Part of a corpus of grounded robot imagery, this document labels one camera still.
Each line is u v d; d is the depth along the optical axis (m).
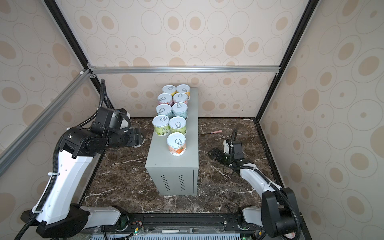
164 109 0.69
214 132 1.10
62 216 0.38
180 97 0.75
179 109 0.69
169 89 0.79
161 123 0.64
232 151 0.67
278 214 0.41
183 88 0.79
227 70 1.67
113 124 0.45
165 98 0.74
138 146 0.63
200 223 0.74
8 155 0.51
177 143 0.56
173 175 0.62
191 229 0.71
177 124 0.63
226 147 0.80
